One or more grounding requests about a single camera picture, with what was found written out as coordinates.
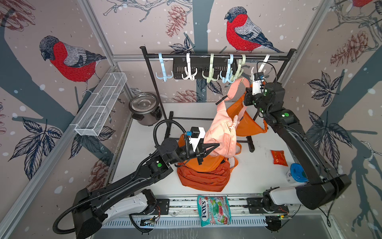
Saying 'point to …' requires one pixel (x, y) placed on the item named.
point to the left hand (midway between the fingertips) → (220, 143)
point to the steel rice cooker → (145, 108)
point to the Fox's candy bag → (214, 210)
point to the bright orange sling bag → (251, 123)
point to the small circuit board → (147, 222)
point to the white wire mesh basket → (91, 123)
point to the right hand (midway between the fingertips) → (248, 86)
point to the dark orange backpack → (215, 180)
